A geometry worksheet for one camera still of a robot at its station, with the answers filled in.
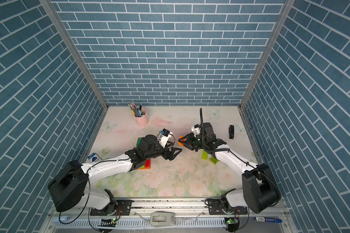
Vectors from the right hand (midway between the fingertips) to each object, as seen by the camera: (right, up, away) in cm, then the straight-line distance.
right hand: (180, 141), depth 81 cm
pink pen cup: (-28, +11, +24) cm, 39 cm away
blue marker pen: (+38, -36, -11) cm, 54 cm away
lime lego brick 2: (+20, -13, +8) cm, 26 cm away
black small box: (+36, +4, +21) cm, 41 cm away
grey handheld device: (-9, -35, -12) cm, 38 cm away
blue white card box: (-55, -12, +10) cm, 58 cm away
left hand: (0, -4, -2) cm, 4 cm away
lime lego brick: (+15, -10, +11) cm, 22 cm away
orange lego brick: (0, -1, 0) cm, 2 cm away
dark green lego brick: (-29, -3, +16) cm, 33 cm away
